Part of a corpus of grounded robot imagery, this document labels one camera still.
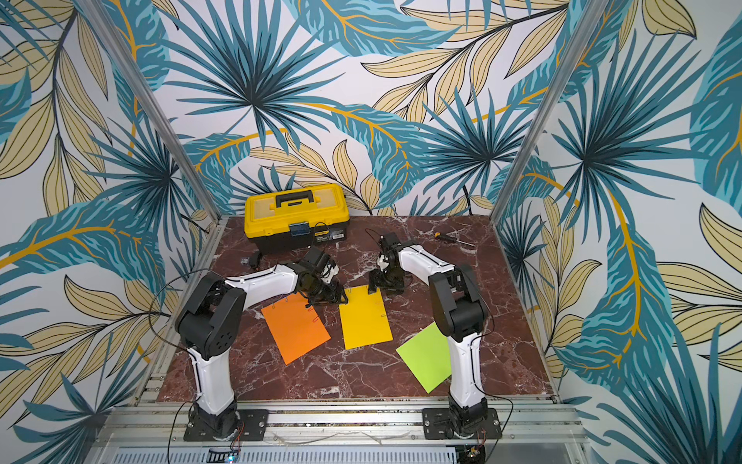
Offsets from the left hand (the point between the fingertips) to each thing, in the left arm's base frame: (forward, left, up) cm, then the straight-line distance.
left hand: (341, 303), depth 93 cm
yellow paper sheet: (-4, -8, -3) cm, 9 cm away
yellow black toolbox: (+25, +16, +13) cm, 33 cm away
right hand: (+6, -12, -1) cm, 13 cm away
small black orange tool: (+31, -36, -1) cm, 47 cm away
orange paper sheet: (-8, +14, -2) cm, 16 cm away
